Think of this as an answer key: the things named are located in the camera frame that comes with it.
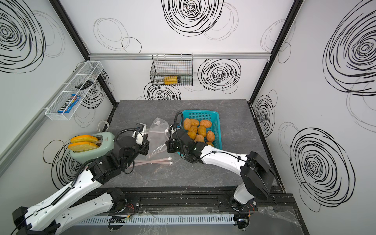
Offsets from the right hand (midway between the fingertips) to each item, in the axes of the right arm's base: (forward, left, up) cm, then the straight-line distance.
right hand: (166, 142), depth 78 cm
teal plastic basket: (+27, -28, -9) cm, 40 cm away
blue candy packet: (+7, +47, +19) cm, 51 cm away
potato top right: (+23, -24, -12) cm, 35 cm away
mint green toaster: (0, +33, 0) cm, 33 cm away
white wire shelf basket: (+40, +52, +19) cm, 68 cm away
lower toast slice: (-6, +41, +5) cm, 42 cm away
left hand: (-1, +8, +9) cm, 12 cm away
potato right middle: (+12, -26, -11) cm, 30 cm away
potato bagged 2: (+17, -15, -11) cm, 25 cm away
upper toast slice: (-2, +42, +6) cm, 42 cm away
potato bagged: (+23, -15, -12) cm, 30 cm away
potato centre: (+16, -20, -11) cm, 28 cm away
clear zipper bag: (+2, +4, +7) cm, 8 cm away
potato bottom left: (+7, -18, -6) cm, 20 cm away
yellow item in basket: (+33, 0, +17) cm, 37 cm away
